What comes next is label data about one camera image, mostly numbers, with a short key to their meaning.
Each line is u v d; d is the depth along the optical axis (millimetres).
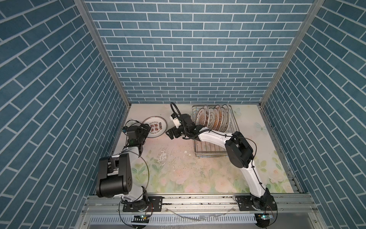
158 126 1056
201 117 1026
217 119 916
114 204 743
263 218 711
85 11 722
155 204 737
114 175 445
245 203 737
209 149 933
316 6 721
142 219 720
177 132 842
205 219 695
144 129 862
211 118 959
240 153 556
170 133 846
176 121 840
